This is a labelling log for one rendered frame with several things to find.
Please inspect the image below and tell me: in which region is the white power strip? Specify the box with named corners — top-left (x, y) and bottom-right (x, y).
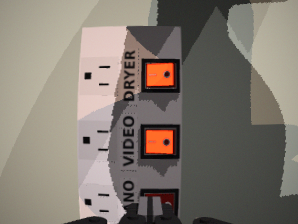
top-left (77, 26), bottom-right (182, 224)

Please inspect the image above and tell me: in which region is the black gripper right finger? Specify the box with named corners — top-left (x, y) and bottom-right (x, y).
top-left (150, 197), bottom-right (232, 224)

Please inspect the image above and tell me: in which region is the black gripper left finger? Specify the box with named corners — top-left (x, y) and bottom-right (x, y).
top-left (64, 197), bottom-right (150, 224)

